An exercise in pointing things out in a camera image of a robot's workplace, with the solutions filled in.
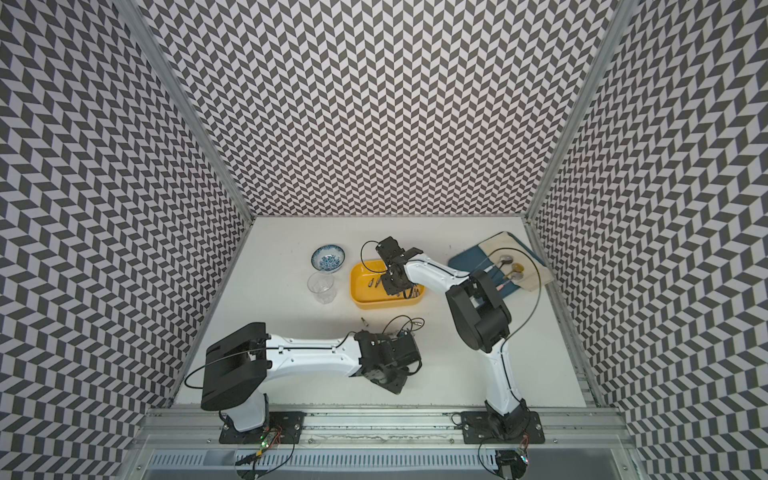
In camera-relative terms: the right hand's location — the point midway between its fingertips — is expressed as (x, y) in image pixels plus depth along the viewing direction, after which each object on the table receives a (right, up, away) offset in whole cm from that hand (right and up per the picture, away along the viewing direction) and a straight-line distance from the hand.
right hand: (397, 288), depth 97 cm
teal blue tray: (+29, +9, +10) cm, 32 cm away
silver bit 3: (-10, -10, -5) cm, 15 cm away
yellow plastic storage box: (-10, -2, +2) cm, 10 cm away
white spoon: (+38, +9, +8) cm, 40 cm away
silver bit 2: (-7, +1, +2) cm, 7 cm away
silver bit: (-9, +2, +3) cm, 9 cm away
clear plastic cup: (-25, 0, +2) cm, 25 cm away
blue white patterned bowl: (-25, +9, +8) cm, 28 cm away
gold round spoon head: (+42, +6, +7) cm, 43 cm away
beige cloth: (+46, +4, +2) cm, 46 cm away
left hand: (-1, -23, -18) cm, 29 cm away
